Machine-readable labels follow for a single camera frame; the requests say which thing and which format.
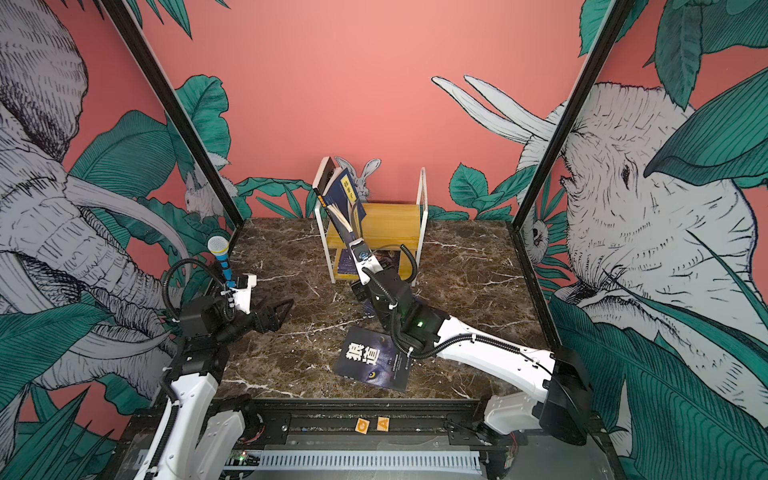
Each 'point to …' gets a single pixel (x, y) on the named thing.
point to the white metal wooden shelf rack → (388, 226)
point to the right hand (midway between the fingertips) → (357, 253)
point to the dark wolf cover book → (373, 356)
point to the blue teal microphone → (219, 246)
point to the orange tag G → (362, 425)
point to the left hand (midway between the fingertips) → (279, 295)
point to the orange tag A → (383, 424)
